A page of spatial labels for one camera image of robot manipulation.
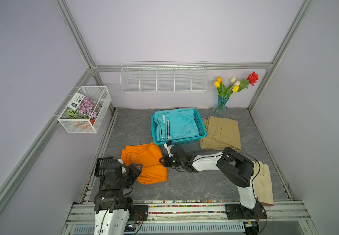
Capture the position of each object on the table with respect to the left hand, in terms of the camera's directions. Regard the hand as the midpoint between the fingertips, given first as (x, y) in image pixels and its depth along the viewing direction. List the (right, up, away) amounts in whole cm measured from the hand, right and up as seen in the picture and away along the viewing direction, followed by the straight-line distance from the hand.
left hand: (141, 169), depth 75 cm
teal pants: (+16, +23, +26) cm, 39 cm away
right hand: (+7, +1, +13) cm, 15 cm away
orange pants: (+1, +4, +16) cm, 17 cm away
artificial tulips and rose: (+54, +47, +29) cm, 77 cm away
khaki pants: (+51, +16, +28) cm, 61 cm away
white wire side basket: (-35, +25, -2) cm, 43 cm away
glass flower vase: (+51, +34, +33) cm, 70 cm away
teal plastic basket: (+25, +13, +19) cm, 34 cm away
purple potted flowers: (-27, +32, 0) cm, 42 cm away
